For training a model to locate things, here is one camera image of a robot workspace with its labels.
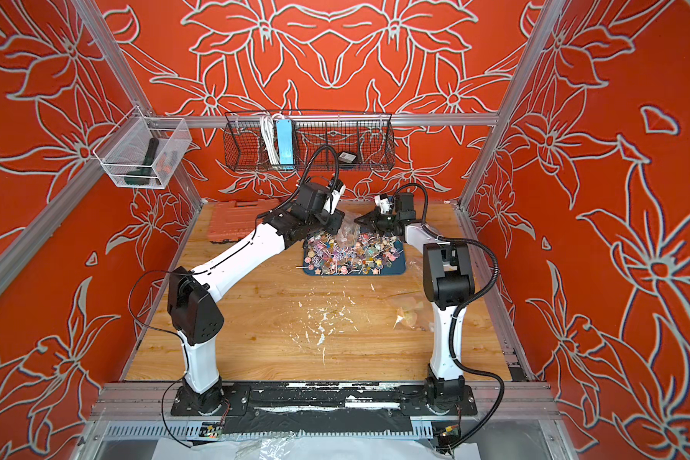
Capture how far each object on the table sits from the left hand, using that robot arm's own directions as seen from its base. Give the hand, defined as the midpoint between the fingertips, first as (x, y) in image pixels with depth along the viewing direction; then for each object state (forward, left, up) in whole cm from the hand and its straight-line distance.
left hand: (341, 209), depth 83 cm
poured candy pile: (+1, -11, -23) cm, 25 cm away
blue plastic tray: (-4, -20, -24) cm, 32 cm away
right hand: (+8, -6, -11) cm, 15 cm away
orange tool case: (+12, +45, -22) cm, 51 cm away
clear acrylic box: (+16, +66, +7) cm, 68 cm away
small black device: (+24, 0, +1) cm, 24 cm away
